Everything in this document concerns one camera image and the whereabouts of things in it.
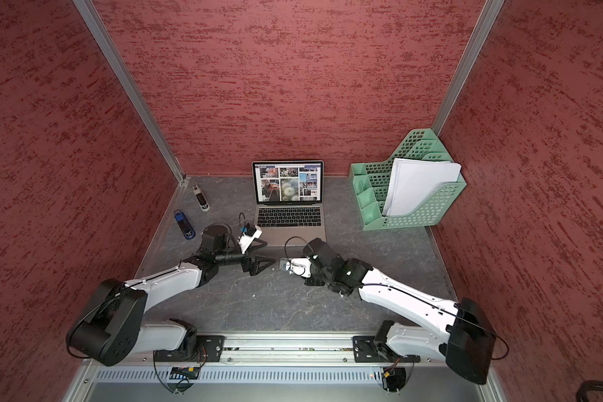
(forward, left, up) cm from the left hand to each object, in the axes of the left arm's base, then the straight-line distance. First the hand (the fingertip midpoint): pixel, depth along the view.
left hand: (269, 255), depth 83 cm
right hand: (-4, -13, +3) cm, 14 cm away
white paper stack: (+23, -51, +14) cm, 58 cm away
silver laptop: (+31, -5, -6) cm, 32 cm away
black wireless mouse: (-10, -7, +16) cm, 20 cm away
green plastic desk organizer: (+37, -41, -3) cm, 56 cm away
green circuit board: (-32, +23, -12) cm, 41 cm away
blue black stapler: (+18, +39, -9) cm, 44 cm away
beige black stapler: (+30, +34, -6) cm, 45 cm away
